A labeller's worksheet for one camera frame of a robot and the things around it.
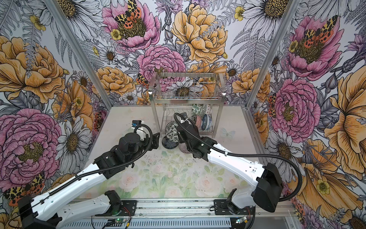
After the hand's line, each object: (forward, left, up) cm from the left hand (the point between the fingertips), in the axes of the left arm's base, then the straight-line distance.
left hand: (150, 137), depth 74 cm
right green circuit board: (-33, -46, -24) cm, 61 cm away
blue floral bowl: (+20, -32, -12) cm, 40 cm away
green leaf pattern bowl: (+35, -26, -15) cm, 46 cm away
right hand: (+5, -18, -1) cm, 19 cm away
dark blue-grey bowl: (+10, -7, -23) cm, 26 cm away
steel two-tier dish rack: (+49, -30, -14) cm, 59 cm away
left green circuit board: (-33, +17, -25) cm, 45 cm away
